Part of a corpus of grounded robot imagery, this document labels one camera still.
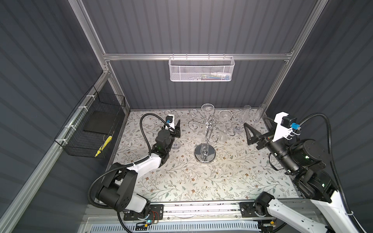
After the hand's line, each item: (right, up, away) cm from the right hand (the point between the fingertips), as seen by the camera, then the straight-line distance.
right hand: (257, 122), depth 53 cm
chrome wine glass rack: (-14, -20, +40) cm, 47 cm away
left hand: (-33, +1, +30) cm, 45 cm away
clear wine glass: (-15, +7, +26) cm, 31 cm away
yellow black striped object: (-66, -11, +16) cm, 69 cm away
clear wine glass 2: (-34, -15, +41) cm, 55 cm away
